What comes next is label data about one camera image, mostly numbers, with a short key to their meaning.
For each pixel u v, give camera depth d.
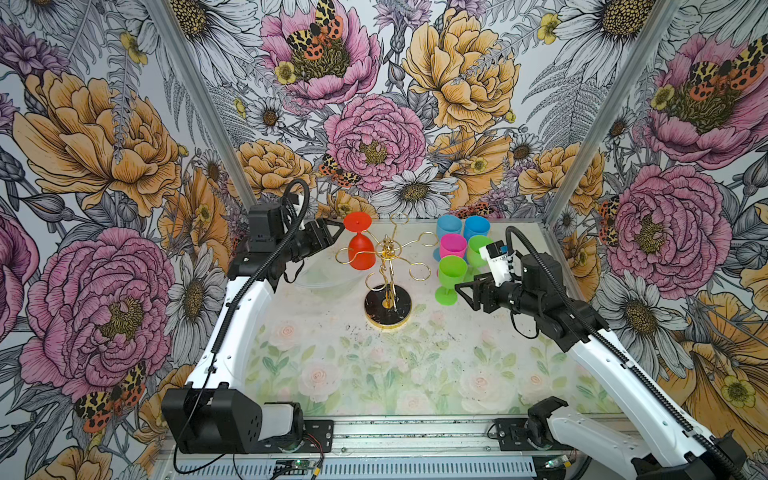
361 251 0.86
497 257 0.63
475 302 0.65
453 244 0.94
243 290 0.48
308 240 0.65
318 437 0.73
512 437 0.74
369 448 0.73
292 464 0.71
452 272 0.92
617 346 0.47
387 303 0.95
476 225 0.98
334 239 0.67
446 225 1.01
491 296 0.63
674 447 0.39
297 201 0.69
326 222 0.67
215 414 0.38
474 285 0.63
